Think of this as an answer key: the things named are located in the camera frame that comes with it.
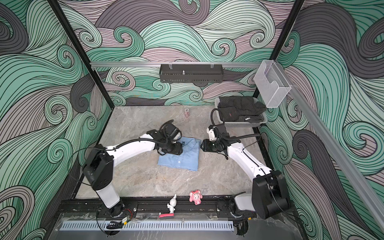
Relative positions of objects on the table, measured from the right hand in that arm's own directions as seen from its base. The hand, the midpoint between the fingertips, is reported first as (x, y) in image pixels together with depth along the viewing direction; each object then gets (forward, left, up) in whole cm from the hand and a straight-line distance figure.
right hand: (204, 146), depth 85 cm
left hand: (-2, +14, -2) cm, 15 cm away
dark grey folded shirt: (+35, -29, -4) cm, 46 cm away
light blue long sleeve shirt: (-6, +10, -6) cm, 13 cm away
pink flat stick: (-34, +18, -5) cm, 39 cm away
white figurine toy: (-28, +17, -7) cm, 34 cm away
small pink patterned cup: (+31, +11, -7) cm, 34 cm away
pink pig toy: (-25, +5, -7) cm, 27 cm away
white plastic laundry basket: (+20, -25, -4) cm, 32 cm away
